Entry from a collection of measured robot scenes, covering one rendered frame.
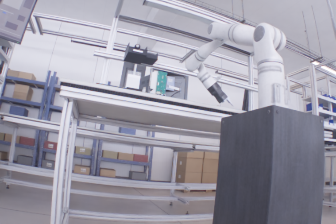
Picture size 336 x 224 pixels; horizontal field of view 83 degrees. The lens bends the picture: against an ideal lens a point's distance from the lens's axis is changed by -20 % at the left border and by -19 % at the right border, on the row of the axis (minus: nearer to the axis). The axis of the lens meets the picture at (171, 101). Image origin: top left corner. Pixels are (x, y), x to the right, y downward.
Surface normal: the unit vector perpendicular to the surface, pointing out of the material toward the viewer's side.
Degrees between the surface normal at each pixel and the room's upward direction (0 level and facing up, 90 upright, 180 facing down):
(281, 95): 90
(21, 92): 90
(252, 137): 90
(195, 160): 90
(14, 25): 101
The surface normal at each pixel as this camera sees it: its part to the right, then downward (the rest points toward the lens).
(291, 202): 0.36, -0.19
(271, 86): -0.45, -0.25
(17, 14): 0.68, 0.08
